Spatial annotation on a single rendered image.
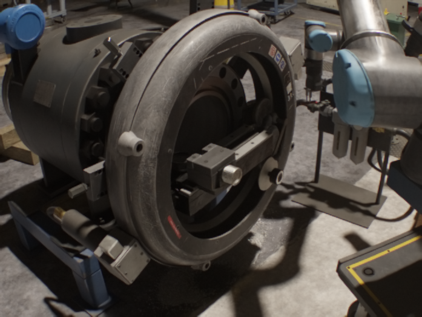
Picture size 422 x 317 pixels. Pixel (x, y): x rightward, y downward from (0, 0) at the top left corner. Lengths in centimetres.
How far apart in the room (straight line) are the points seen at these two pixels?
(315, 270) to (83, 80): 110
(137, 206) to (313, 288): 85
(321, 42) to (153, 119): 88
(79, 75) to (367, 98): 84
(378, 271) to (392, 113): 58
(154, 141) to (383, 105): 49
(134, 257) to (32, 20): 88
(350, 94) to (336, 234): 118
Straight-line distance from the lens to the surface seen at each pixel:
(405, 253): 135
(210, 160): 104
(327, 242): 184
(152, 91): 94
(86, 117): 124
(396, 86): 80
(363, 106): 79
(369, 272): 125
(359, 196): 215
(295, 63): 148
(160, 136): 95
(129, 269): 109
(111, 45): 97
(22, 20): 149
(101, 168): 103
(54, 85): 138
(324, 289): 163
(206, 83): 124
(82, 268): 143
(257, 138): 129
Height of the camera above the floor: 116
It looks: 28 degrees down
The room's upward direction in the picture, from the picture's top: 1 degrees counter-clockwise
